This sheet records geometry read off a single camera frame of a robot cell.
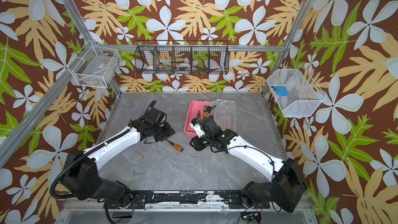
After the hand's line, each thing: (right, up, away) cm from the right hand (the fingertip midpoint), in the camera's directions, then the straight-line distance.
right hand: (192, 142), depth 78 cm
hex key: (-29, -11, +10) cm, 33 cm away
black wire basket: (-4, +50, +20) cm, 54 cm away
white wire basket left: (-54, +41, +8) cm, 68 cm away
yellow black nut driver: (+10, +17, +22) cm, 30 cm away
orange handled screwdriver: (-10, -6, +12) cm, 17 cm away
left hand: (-10, +5, +6) cm, 13 cm away
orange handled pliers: (+4, +12, +26) cm, 29 cm away
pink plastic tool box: (+20, +14, +15) cm, 28 cm away
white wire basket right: (+57, +24, +4) cm, 62 cm away
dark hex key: (-31, -18, +4) cm, 36 cm away
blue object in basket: (+51, +27, +8) cm, 58 cm away
